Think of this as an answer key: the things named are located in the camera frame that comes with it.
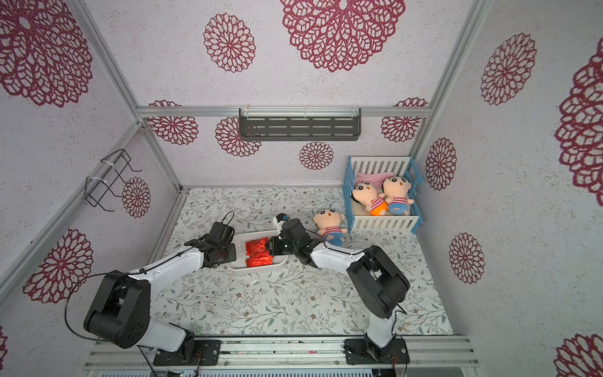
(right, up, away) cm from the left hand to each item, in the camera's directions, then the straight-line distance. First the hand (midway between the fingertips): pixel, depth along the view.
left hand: (228, 254), depth 92 cm
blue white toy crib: (+53, +15, +6) cm, 55 cm away
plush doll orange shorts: (+57, +25, +9) cm, 62 cm away
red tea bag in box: (+12, +3, -4) cm, 13 cm away
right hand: (+17, +5, -3) cm, 18 cm away
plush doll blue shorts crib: (+69, +27, +7) cm, 74 cm away
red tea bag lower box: (+12, -1, 0) cm, 12 cm away
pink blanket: (+64, +32, +17) cm, 73 cm away
